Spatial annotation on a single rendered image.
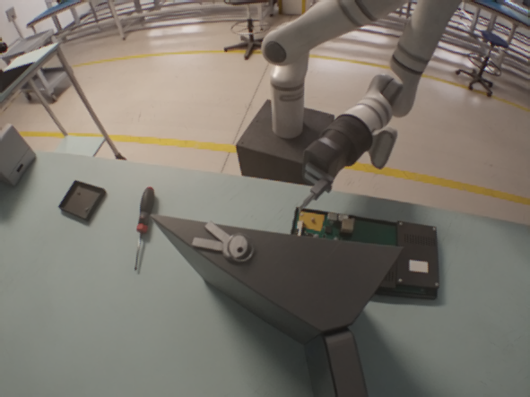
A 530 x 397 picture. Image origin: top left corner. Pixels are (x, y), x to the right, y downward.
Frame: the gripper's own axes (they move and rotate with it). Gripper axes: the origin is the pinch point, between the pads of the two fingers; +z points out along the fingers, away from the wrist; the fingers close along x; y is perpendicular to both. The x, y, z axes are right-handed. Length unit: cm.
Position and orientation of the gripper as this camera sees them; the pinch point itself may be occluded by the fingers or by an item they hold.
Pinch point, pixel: (299, 208)
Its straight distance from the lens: 38.6
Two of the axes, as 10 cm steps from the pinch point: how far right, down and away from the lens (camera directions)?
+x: -0.6, -5.5, -8.4
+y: -7.3, -5.5, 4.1
